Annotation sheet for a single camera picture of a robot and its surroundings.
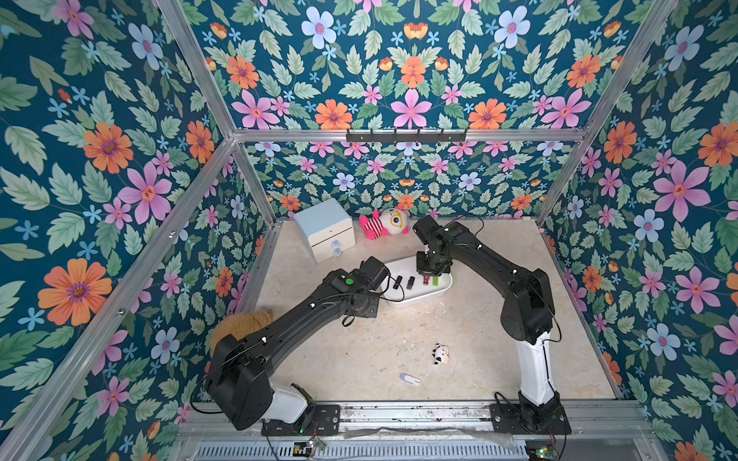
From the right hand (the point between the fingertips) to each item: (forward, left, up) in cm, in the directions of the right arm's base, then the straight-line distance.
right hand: (424, 270), depth 92 cm
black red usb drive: (+2, +4, -10) cm, 11 cm away
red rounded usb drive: (+3, -1, -10) cm, 11 cm away
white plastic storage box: (0, +6, -10) cm, 11 cm away
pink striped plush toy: (+25, +12, -3) cm, 28 cm away
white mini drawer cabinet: (+13, +33, +5) cm, 36 cm away
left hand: (-15, +16, +3) cm, 22 cm away
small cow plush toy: (-24, -5, -8) cm, 26 cm away
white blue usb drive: (-30, +5, -11) cm, 32 cm away
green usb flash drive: (+3, -5, -10) cm, 12 cm away
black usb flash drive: (+2, +9, -10) cm, 13 cm away
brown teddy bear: (-25, +47, +10) cm, 54 cm away
